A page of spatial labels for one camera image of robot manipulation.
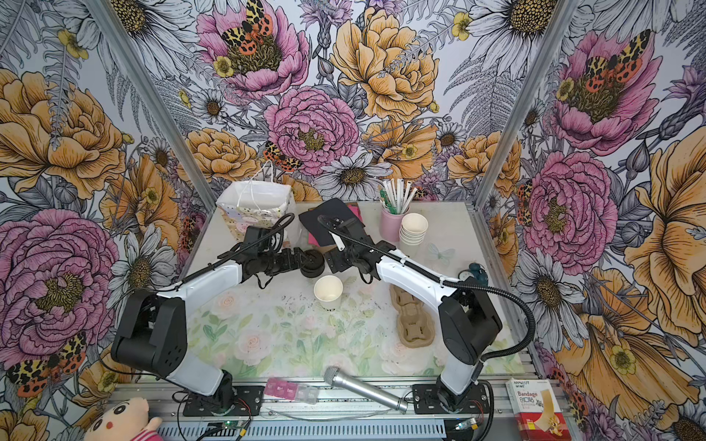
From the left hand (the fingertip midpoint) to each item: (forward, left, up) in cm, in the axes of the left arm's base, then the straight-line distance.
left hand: (299, 268), depth 91 cm
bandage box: (-39, -64, -5) cm, 75 cm away
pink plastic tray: (-34, -1, -7) cm, 34 cm away
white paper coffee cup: (-6, -10, -3) cm, 12 cm away
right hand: (0, -14, +5) cm, 15 cm away
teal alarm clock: (-2, -57, 0) cm, 57 cm away
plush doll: (-40, +36, -3) cm, 54 cm away
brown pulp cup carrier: (-17, -37, -6) cm, 41 cm away
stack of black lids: (+4, -4, -4) cm, 7 cm away
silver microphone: (-31, -12, -5) cm, 34 cm away
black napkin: (+32, -10, -5) cm, 34 cm away
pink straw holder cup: (+16, -31, +3) cm, 35 cm away
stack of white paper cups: (+9, -37, +7) cm, 39 cm away
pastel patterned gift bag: (+12, +8, +17) cm, 22 cm away
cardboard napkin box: (+13, -7, -6) cm, 16 cm away
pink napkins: (+32, -18, -5) cm, 37 cm away
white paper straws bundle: (+27, -34, +6) cm, 44 cm away
